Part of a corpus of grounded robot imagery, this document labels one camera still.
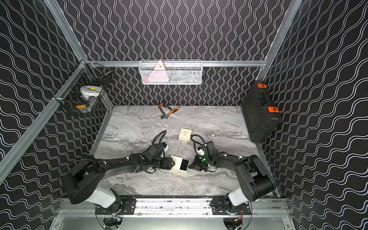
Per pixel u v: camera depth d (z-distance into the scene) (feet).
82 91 2.62
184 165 2.81
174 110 3.84
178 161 2.87
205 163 2.52
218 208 2.40
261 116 2.81
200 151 2.84
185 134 3.29
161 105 3.97
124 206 2.46
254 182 1.47
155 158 2.29
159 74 2.93
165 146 2.72
